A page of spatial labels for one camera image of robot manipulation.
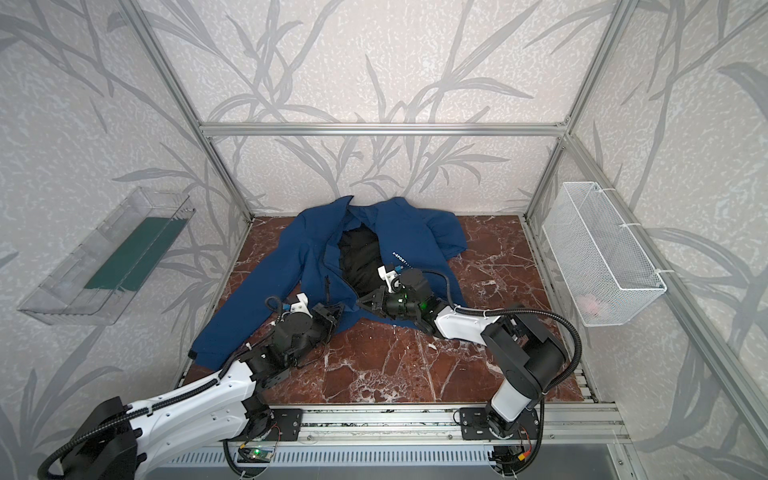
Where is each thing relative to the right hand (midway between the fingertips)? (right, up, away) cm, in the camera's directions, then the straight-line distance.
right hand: (357, 296), depth 80 cm
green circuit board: (-23, -37, -9) cm, 44 cm away
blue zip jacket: (-15, +10, +22) cm, 28 cm away
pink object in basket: (+58, 0, -7) cm, 58 cm away
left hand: (-1, 0, -1) cm, 1 cm away
